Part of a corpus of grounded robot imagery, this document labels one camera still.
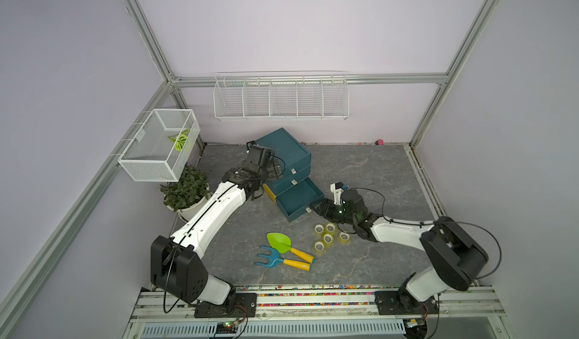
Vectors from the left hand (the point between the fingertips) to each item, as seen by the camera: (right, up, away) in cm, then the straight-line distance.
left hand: (269, 171), depth 82 cm
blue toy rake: (+2, -33, 0) cm, 33 cm away
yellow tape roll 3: (+19, -23, +8) cm, 31 cm away
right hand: (+16, -13, +4) cm, 21 cm away
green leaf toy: (-32, +12, -1) cm, 34 cm away
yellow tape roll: (+19, -29, +3) cm, 35 cm away
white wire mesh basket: (-40, +8, -1) cm, 41 cm away
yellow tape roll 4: (+24, -23, +7) cm, 34 cm away
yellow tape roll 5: (+29, -26, +6) cm, 39 cm away
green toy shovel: (+4, -28, +5) cm, 29 cm away
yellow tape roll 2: (+22, -27, +5) cm, 35 cm away
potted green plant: (-29, -8, -2) cm, 30 cm away
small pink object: (+57, +15, +42) cm, 72 cm away
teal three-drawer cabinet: (+9, -9, +13) cm, 18 cm away
